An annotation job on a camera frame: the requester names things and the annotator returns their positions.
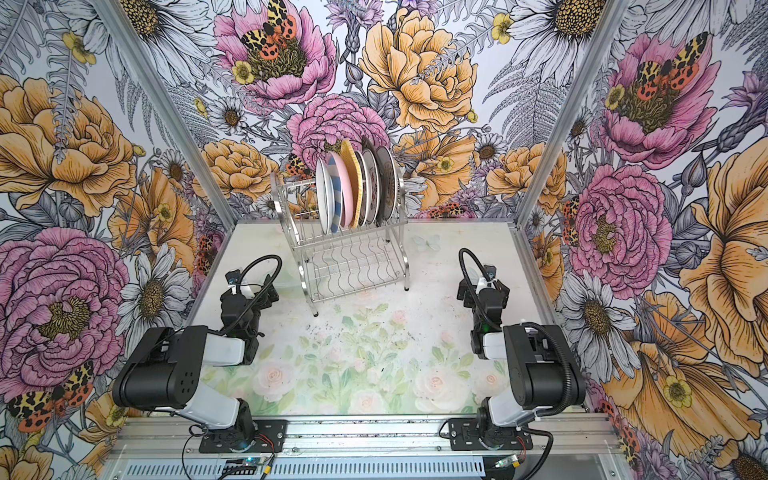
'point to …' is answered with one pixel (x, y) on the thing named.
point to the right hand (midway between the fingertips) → (480, 285)
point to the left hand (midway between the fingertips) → (257, 286)
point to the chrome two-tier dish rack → (348, 261)
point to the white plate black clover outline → (325, 194)
